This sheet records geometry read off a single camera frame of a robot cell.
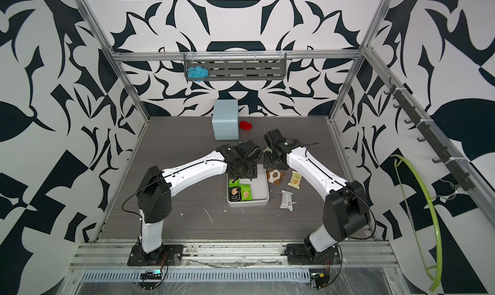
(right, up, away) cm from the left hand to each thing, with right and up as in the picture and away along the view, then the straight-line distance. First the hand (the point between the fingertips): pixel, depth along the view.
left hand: (247, 169), depth 86 cm
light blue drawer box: (-11, +22, +10) cm, 27 cm away
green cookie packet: (-5, -7, +5) cm, 10 cm away
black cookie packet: (-5, -11, +1) cm, 13 cm away
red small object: (-1, +21, +30) cm, 36 cm away
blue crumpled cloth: (-22, +45, +5) cm, 50 cm away
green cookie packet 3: (+23, -6, +8) cm, 25 cm away
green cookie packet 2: (-1, -11, +2) cm, 11 cm away
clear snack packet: (+18, -14, +1) cm, 23 cm away
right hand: (+10, +4, +1) cm, 11 cm away
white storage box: (+6, -10, +4) cm, 13 cm away
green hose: (+50, -8, -34) cm, 61 cm away
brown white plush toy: (+13, -4, +6) cm, 15 cm away
